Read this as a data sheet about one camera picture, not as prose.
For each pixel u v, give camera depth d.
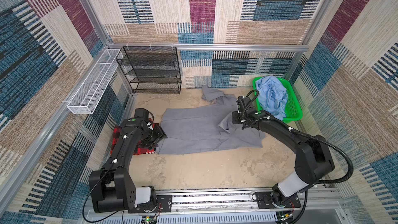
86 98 0.71
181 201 0.76
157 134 0.73
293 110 1.01
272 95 1.05
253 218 0.70
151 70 1.12
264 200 0.73
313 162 0.45
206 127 0.99
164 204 0.73
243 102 0.70
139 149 0.87
